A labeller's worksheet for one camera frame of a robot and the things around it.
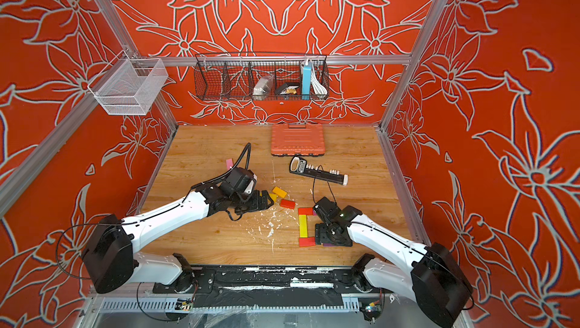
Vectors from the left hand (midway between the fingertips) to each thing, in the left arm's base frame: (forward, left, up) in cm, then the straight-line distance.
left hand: (267, 203), depth 81 cm
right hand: (-9, -21, -9) cm, 25 cm away
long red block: (-9, -15, -12) cm, 21 cm away
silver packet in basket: (+41, +6, +22) cm, 46 cm away
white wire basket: (+38, +62, +22) cm, 76 cm away
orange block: (+9, -4, -9) cm, 13 cm away
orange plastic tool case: (+38, -10, -6) cm, 40 cm away
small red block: (+5, -8, -9) cm, 13 cm away
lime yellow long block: (-4, -14, -10) cm, 17 cm away
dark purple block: (-11, -23, -8) cm, 27 cm away
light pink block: (+23, +22, -9) cm, 33 cm away
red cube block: (+4, -15, -12) cm, 20 cm away
